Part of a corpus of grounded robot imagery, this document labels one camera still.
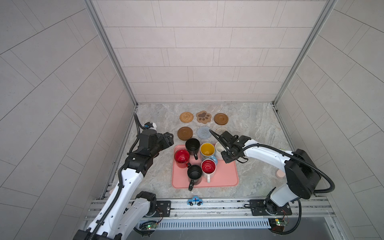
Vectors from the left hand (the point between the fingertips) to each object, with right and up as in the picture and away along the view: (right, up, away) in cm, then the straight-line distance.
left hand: (171, 134), depth 76 cm
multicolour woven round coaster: (+29, -1, +26) cm, 39 cm away
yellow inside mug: (+19, -11, +12) cm, 25 cm away
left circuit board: (-7, -39, -12) cm, 41 cm away
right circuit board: (+50, -40, -8) cm, 65 cm away
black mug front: (+12, -22, +5) cm, 25 cm away
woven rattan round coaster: (+5, +8, +32) cm, 34 cm away
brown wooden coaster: (+30, +7, +32) cm, 45 cm away
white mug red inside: (+19, -19, +7) cm, 28 cm away
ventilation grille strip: (+22, -41, -8) cm, 47 cm away
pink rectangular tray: (+29, -23, +5) cm, 37 cm away
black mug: (+10, -8, +12) cm, 18 cm away
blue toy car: (+12, -32, -4) cm, 34 cm away
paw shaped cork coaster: (+17, +8, +32) cm, 37 cm away
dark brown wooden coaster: (+5, -2, +23) cm, 24 cm away
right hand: (+30, -16, +10) cm, 35 cm away
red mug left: (+4, -16, +11) cm, 19 cm away
